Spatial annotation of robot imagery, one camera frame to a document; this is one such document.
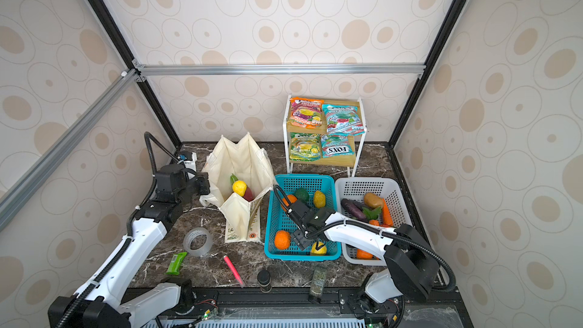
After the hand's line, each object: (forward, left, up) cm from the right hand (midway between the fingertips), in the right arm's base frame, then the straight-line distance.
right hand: (307, 232), depth 85 cm
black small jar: (-18, +14, +5) cm, 23 cm away
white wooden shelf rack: (+22, -6, +30) cm, 38 cm away
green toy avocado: (+16, +1, +1) cm, 16 cm away
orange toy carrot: (+5, -32, -2) cm, 33 cm away
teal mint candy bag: (+26, -13, +32) cm, 43 cm away
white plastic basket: (+16, -35, +4) cm, 39 cm away
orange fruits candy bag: (+30, 0, +32) cm, 44 cm away
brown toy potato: (+13, -27, 0) cm, 30 cm away
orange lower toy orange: (-4, +9, +2) cm, 10 cm away
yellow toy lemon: (+14, +26, +10) cm, 31 cm away
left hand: (+14, +33, +21) cm, 42 cm away
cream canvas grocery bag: (+31, +24, +4) cm, 39 cm away
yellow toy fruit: (-7, -5, 0) cm, 9 cm away
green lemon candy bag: (+29, 0, +15) cm, 33 cm away
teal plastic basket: (+19, -4, -1) cm, 19 cm away
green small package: (-10, +47, -1) cm, 48 cm away
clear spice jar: (-18, -3, 0) cm, 18 cm away
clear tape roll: (-5, +38, -1) cm, 38 cm away
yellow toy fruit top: (+14, -6, 0) cm, 15 cm away
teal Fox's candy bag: (+31, -13, +14) cm, 37 cm away
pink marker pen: (-13, +26, -3) cm, 29 cm away
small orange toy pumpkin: (-9, -19, +1) cm, 21 cm away
